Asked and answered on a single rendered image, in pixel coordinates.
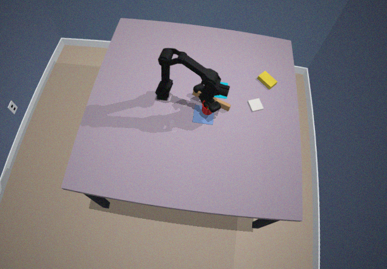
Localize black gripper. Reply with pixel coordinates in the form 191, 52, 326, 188
193, 83, 221, 112

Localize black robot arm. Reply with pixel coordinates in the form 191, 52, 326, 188
155, 48, 230, 100

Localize yellow block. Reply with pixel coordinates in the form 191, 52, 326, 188
257, 71, 277, 89

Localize white flat square slab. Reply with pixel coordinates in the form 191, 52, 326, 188
248, 99, 264, 112

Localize red plastic cup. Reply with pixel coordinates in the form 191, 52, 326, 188
202, 100, 212, 115

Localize tan wooden flat bar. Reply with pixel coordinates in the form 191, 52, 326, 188
193, 90, 231, 111

